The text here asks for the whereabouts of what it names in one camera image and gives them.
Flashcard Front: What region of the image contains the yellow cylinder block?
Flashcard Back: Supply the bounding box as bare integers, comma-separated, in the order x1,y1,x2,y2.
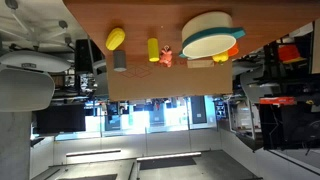
147,37,160,63

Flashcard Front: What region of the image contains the white bowl with teal band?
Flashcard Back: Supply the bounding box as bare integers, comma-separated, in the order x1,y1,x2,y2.
178,11,247,60

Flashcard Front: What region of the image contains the pink plush toy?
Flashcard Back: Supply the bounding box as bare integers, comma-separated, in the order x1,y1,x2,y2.
158,45,174,68

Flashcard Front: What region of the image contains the grey cylinder cup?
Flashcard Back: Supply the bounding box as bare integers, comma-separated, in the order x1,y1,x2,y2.
112,49,128,73

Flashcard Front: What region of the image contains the long ceiling light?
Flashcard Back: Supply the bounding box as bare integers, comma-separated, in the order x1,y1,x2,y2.
136,151,202,162
65,148,122,158

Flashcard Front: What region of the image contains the yellow toy bell pepper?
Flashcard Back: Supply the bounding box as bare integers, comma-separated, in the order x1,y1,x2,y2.
212,50,230,64

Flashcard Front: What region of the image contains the orange plastic plate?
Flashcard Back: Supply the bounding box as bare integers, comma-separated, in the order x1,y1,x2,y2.
227,43,240,58

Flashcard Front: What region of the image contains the black computer tower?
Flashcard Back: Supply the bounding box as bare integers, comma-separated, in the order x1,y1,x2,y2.
74,39,95,75

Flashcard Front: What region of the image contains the black computer monitor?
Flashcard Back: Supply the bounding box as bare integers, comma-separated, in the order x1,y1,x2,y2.
35,104,87,135

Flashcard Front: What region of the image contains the red flat box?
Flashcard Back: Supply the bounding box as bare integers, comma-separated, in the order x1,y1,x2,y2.
259,96,297,106

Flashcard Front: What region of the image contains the orange and yellow object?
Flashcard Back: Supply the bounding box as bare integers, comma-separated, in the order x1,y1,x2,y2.
277,44,306,65

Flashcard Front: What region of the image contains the white office chair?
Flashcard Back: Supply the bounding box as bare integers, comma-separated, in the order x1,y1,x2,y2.
0,0,73,113

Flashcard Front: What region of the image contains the grey concrete pillar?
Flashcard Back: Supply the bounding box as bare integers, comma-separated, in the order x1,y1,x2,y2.
0,111,33,180

